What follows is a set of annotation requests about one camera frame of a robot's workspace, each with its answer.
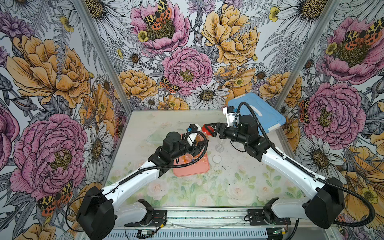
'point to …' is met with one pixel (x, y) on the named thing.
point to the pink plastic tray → (200, 166)
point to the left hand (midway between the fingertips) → (202, 141)
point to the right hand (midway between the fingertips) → (208, 129)
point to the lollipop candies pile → (187, 158)
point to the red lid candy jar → (199, 137)
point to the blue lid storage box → (268, 115)
